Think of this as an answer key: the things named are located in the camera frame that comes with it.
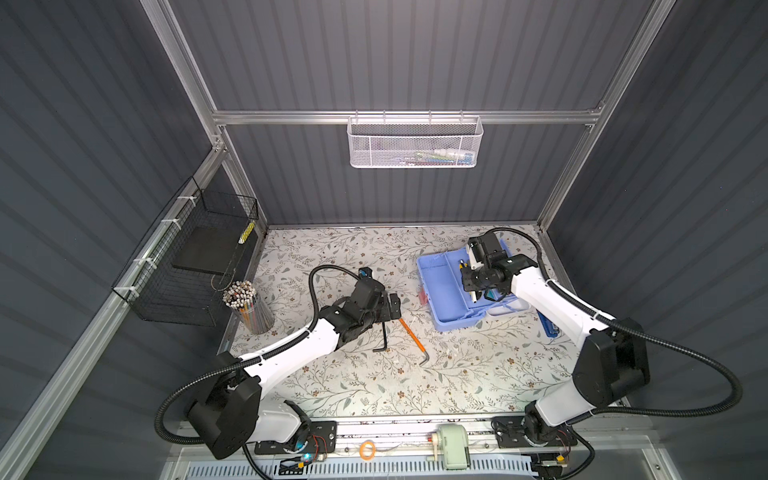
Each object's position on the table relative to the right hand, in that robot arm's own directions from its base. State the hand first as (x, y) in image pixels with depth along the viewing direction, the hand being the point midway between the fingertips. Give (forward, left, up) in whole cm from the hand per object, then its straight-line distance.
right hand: (472, 280), depth 88 cm
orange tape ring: (-41, +30, -13) cm, 53 cm away
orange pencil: (-11, +18, -13) cm, 25 cm away
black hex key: (-13, +26, -13) cm, 32 cm away
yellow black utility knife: (-13, -1, +12) cm, 18 cm away
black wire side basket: (-9, +75, +17) cm, 77 cm away
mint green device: (-39, +9, -8) cm, 41 cm away
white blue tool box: (-2, +5, -12) cm, 14 cm away
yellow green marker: (+7, +64, +15) cm, 66 cm away
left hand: (-7, +25, 0) cm, 26 cm away
